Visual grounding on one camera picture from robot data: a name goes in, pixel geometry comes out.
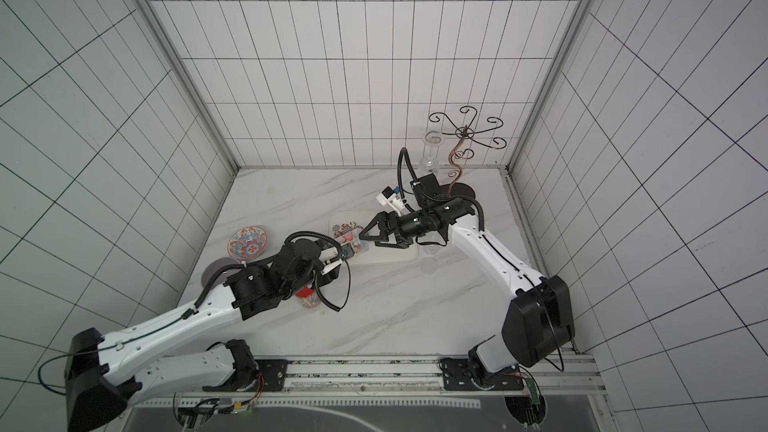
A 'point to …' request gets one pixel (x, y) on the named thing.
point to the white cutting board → (376, 253)
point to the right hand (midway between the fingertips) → (372, 232)
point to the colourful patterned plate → (247, 242)
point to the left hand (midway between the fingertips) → (324, 254)
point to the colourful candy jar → (352, 237)
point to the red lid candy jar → (309, 297)
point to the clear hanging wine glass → (430, 163)
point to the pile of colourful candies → (341, 228)
